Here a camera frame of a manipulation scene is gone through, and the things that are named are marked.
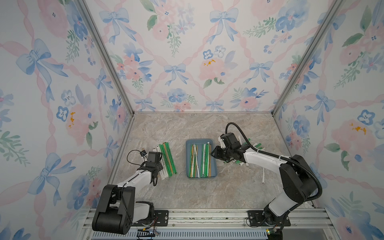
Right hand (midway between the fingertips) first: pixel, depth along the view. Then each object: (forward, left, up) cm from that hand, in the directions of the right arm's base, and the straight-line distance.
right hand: (212, 153), depth 90 cm
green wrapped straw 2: (+4, +32, -5) cm, 33 cm away
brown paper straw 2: (+10, +32, -6) cm, 34 cm away
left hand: (-5, +35, -6) cm, 36 cm away
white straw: (-3, +10, -5) cm, 11 cm away
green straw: (-3, +14, -5) cm, 15 cm away
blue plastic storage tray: (+11, +7, -5) cm, 14 cm away
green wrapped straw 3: (+10, -32, -6) cm, 35 cm away
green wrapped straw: (-1, +27, -6) cm, 28 cm away
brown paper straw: (-2, +1, -5) cm, 6 cm away
